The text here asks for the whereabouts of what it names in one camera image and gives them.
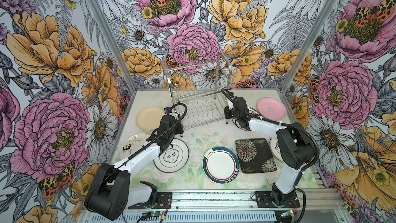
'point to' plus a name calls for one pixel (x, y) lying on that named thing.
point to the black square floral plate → (255, 156)
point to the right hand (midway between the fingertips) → (226, 111)
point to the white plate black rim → (172, 159)
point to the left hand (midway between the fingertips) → (179, 126)
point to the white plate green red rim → (220, 165)
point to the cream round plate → (148, 117)
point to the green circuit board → (157, 213)
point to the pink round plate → (271, 108)
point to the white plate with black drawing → (132, 143)
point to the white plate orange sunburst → (251, 110)
